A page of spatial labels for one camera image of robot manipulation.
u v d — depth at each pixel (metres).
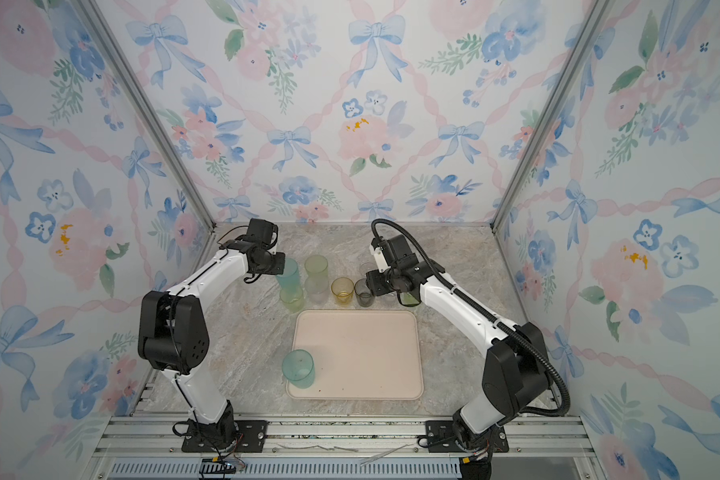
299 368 0.83
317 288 0.97
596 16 0.69
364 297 0.96
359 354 0.90
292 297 0.98
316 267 0.97
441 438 0.73
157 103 0.87
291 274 0.92
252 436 0.75
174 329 0.50
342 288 0.96
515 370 0.43
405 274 0.62
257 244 0.69
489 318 0.47
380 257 0.76
